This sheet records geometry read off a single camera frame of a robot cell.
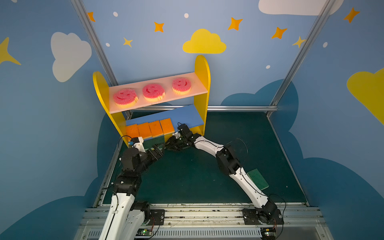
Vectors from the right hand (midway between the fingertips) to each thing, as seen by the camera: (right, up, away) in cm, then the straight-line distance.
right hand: (165, 145), depth 97 cm
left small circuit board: (-5, -39, -26) cm, 47 cm away
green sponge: (-5, +3, +3) cm, 7 cm away
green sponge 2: (+56, -18, -10) cm, 60 cm away
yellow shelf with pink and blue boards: (+19, +20, +4) cm, 28 cm away
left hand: (+2, +3, -23) cm, 23 cm away
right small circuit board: (+56, -40, -25) cm, 73 cm away
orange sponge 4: (+2, +13, -3) cm, 13 cm away
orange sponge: (-12, +10, -4) cm, 17 cm away
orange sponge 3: (-5, +11, -5) cm, 13 cm away
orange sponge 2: (-19, +9, -7) cm, 22 cm away
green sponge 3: (-2, +5, -30) cm, 30 cm away
